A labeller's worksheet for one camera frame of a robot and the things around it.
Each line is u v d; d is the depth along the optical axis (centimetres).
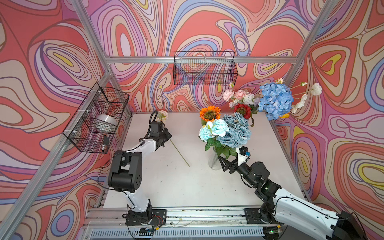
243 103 82
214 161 85
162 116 100
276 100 63
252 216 73
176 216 75
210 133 59
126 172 48
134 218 67
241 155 64
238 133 60
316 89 69
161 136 81
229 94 82
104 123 70
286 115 88
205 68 96
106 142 73
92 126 74
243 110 79
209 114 61
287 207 53
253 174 58
